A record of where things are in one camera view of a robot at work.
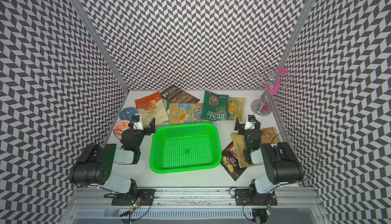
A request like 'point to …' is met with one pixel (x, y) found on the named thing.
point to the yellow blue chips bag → (181, 113)
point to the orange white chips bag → (151, 107)
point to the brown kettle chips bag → (176, 94)
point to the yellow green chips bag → (236, 108)
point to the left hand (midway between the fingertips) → (147, 118)
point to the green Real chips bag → (215, 107)
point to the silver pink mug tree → (275, 82)
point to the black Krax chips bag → (230, 162)
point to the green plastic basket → (179, 147)
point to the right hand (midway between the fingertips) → (245, 119)
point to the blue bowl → (127, 113)
